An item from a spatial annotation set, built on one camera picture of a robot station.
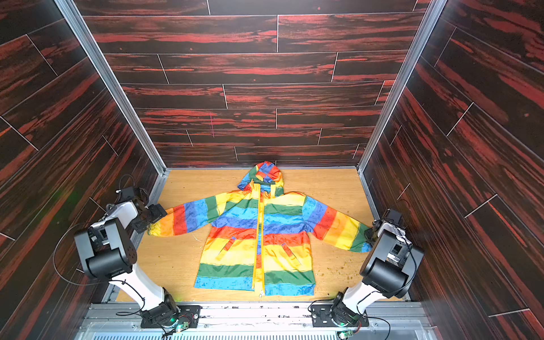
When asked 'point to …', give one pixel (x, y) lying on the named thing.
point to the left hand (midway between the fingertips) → (158, 218)
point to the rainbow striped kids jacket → (259, 234)
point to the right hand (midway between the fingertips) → (378, 242)
